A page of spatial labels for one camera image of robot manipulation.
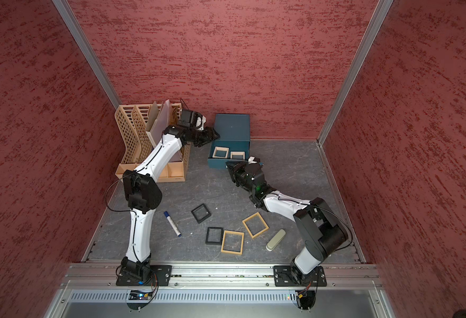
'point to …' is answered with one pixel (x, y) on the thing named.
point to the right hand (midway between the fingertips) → (224, 166)
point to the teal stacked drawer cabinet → (233, 126)
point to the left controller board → (139, 295)
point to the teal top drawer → (233, 145)
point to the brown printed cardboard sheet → (153, 113)
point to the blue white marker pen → (173, 223)
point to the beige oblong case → (276, 240)
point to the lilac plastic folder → (162, 122)
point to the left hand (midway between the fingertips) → (215, 140)
